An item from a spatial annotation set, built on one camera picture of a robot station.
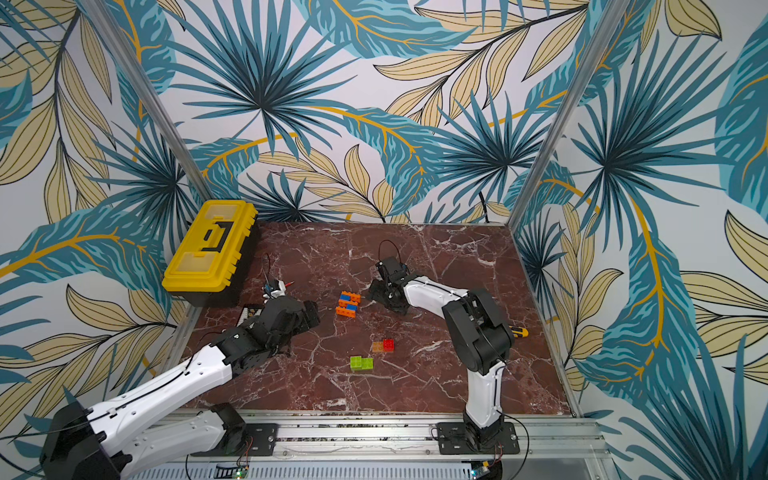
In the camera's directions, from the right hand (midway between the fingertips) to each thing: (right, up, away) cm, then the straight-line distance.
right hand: (379, 298), depth 97 cm
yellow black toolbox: (-48, +10, -12) cm, 50 cm away
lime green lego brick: (-3, -17, -12) cm, 21 cm away
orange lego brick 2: (-11, -4, -2) cm, 12 cm away
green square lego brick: (-6, -16, -13) cm, 22 cm away
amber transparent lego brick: (-1, -13, -9) cm, 16 cm away
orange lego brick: (-9, +1, +1) cm, 9 cm away
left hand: (-20, -2, -17) cm, 26 cm away
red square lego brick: (+3, -12, -9) cm, 16 cm away
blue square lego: (-11, 0, 0) cm, 11 cm away
